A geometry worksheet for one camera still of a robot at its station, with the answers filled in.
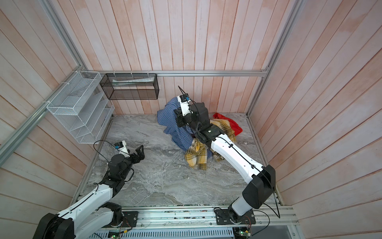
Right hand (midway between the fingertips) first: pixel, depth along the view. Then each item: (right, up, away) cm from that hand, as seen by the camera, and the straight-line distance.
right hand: (174, 109), depth 72 cm
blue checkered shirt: (+3, -13, +10) cm, 17 cm away
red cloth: (+43, -10, +38) cm, 59 cm away
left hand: (-22, -22, +12) cm, 33 cm away
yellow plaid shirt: (+12, -27, +16) cm, 33 cm away
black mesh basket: (-35, +22, +34) cm, 54 cm away
